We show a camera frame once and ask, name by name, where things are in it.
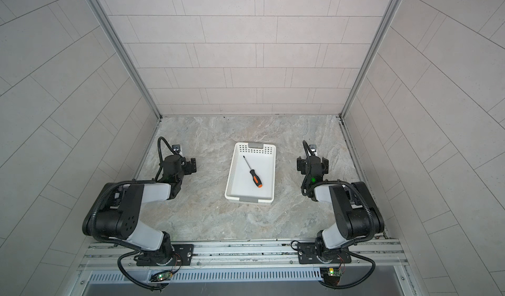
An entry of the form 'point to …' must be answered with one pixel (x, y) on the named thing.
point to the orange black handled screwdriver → (256, 179)
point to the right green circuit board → (331, 275)
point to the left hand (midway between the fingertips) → (186, 155)
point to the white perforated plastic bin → (240, 186)
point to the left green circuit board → (161, 275)
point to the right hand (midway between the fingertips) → (312, 155)
